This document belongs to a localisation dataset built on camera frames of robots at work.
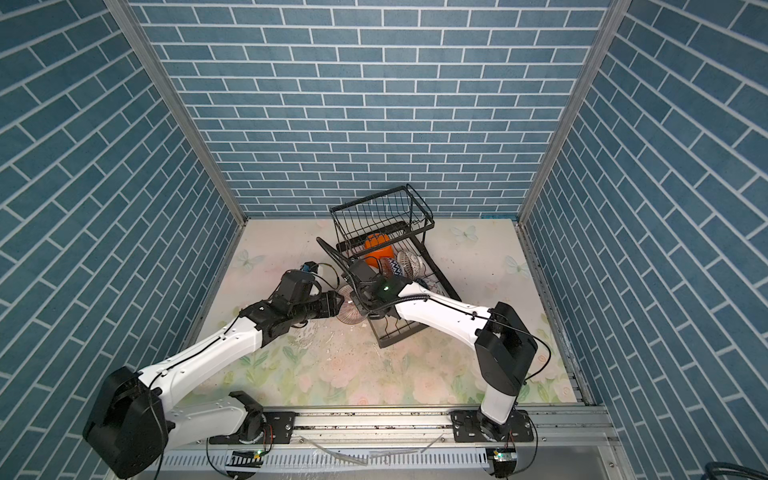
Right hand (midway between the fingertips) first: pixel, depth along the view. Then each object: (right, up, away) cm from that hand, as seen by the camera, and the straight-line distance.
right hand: (362, 289), depth 84 cm
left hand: (-7, -3, -1) cm, 7 cm away
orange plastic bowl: (+4, +9, -12) cm, 16 cm away
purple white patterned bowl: (-4, -7, +1) cm, 8 cm away
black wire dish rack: (+11, +23, +12) cm, 28 cm away
